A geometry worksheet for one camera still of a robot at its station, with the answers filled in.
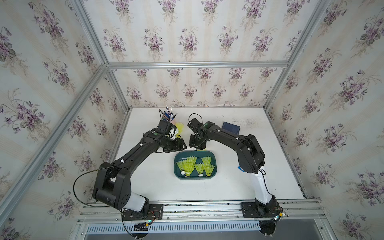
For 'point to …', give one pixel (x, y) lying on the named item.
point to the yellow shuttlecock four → (199, 168)
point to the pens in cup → (168, 115)
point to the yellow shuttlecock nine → (189, 167)
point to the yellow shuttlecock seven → (191, 160)
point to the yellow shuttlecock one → (179, 126)
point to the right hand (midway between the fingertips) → (193, 146)
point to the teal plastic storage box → (181, 155)
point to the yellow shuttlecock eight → (206, 160)
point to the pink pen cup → (173, 121)
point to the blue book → (233, 128)
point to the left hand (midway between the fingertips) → (184, 148)
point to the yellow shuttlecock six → (180, 164)
